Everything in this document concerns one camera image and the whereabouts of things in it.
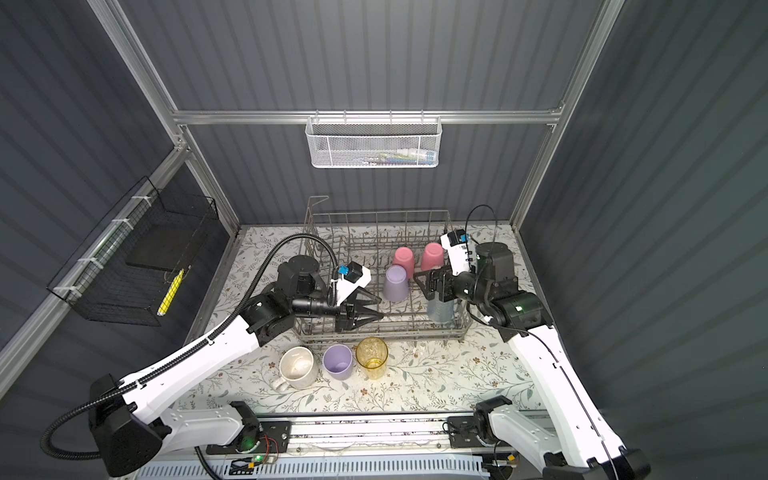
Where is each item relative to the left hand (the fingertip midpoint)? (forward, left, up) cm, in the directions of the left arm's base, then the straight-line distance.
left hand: (381, 306), depth 66 cm
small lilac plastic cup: (-2, +13, -27) cm, 30 cm away
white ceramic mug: (-3, +24, -28) cm, 38 cm away
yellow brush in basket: (+7, +49, -2) cm, 50 cm away
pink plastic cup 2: (+26, -17, -15) cm, 35 cm away
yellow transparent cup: (-6, +3, -12) cm, 14 cm away
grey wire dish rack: (+39, -6, -23) cm, 45 cm away
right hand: (+7, -12, +2) cm, 14 cm away
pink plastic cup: (+25, -8, -14) cm, 29 cm away
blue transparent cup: (+10, -18, -22) cm, 30 cm away
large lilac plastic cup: (+15, -5, -14) cm, 21 cm away
